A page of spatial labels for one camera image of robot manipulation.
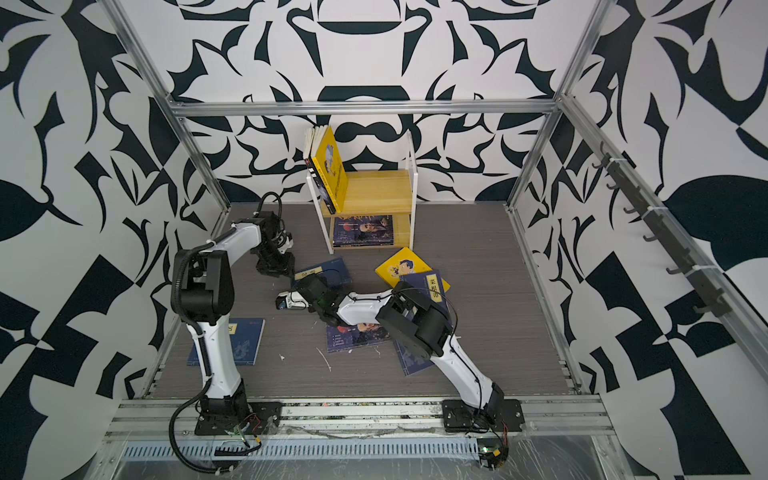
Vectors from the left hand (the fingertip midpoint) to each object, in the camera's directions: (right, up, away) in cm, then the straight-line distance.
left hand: (285, 268), depth 99 cm
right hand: (+10, -1, -4) cm, 11 cm away
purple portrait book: (+25, +12, +6) cm, 28 cm away
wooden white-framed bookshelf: (+30, +24, -2) cm, 39 cm away
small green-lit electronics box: (+58, -40, -27) cm, 75 cm away
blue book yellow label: (+16, -1, +3) cm, 16 cm away
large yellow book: (+17, +33, -16) cm, 40 cm away
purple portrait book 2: (+22, -18, -12) cm, 31 cm away
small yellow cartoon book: (+39, +2, +3) cm, 39 cm away
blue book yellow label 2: (+39, -24, -16) cm, 48 cm away
